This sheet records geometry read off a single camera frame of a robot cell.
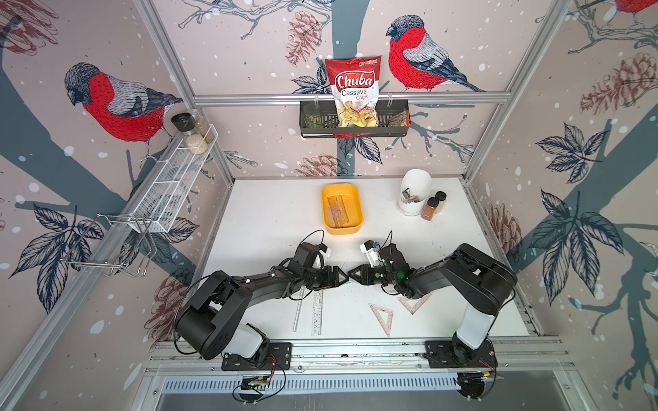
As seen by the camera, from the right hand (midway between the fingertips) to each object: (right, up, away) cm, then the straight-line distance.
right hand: (350, 274), depth 89 cm
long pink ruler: (-5, +26, +25) cm, 36 cm away
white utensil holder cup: (+29, +32, +17) cm, 47 cm away
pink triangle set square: (+11, -14, -9) cm, 20 cm away
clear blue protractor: (-6, +19, +18) cm, 27 cm away
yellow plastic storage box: (-8, +31, +23) cm, 39 cm away
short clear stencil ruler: (+1, +25, +22) cm, 34 cm away
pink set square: (+18, -8, -5) cm, 20 cm away
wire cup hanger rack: (-61, +15, -22) cm, 67 cm away
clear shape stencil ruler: (-11, -15, -10) cm, 21 cm away
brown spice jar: (+33, +22, +12) cm, 41 cm away
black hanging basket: (-10, +56, +3) cm, 57 cm away
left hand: (-2, 0, -4) cm, 4 cm away
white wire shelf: (-55, +31, -13) cm, 65 cm away
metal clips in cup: (+25, +27, +15) cm, 40 cm away
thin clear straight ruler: (-17, -10, -7) cm, 21 cm away
